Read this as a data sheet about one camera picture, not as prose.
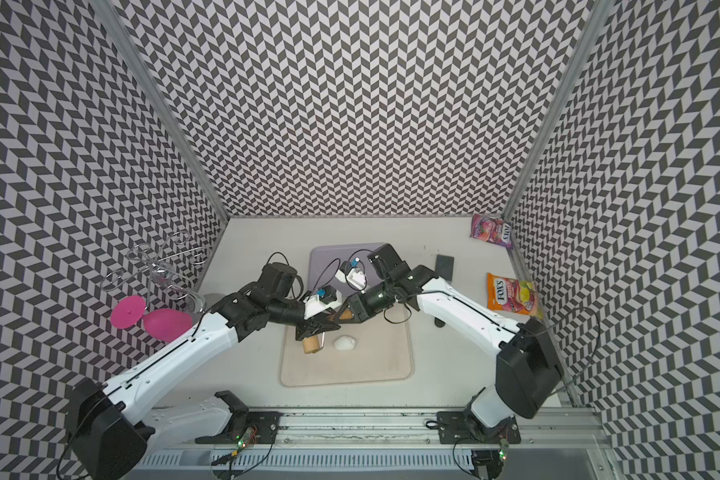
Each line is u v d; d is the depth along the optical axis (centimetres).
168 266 72
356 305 64
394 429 75
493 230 109
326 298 61
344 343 84
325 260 107
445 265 103
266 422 73
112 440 37
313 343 71
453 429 72
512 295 94
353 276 68
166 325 71
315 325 64
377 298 65
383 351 87
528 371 42
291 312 64
